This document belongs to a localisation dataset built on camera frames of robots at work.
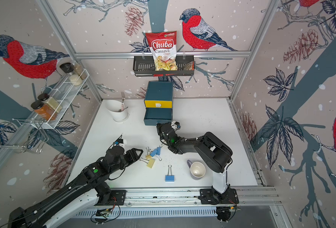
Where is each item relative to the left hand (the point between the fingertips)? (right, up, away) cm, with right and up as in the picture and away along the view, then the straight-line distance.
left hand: (143, 150), depth 77 cm
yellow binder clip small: (+1, -7, +11) cm, 13 cm away
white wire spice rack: (-47, +33, +6) cm, 58 cm away
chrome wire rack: (-48, +12, -17) cm, 53 cm away
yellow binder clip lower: (+3, -10, +8) cm, 13 cm away
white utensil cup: (-26, +25, +26) cm, 44 cm away
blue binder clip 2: (+7, -5, +12) cm, 15 cm away
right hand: (+4, +14, +12) cm, 20 cm away
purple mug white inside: (+31, -12, +4) cm, 34 cm away
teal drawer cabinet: (+8, +36, +19) cm, 41 cm away
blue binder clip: (+4, -5, +12) cm, 14 cm away
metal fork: (-21, +31, +27) cm, 46 cm away
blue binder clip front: (+15, -16, +2) cm, 22 cm away
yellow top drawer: (+7, +27, +15) cm, 31 cm away
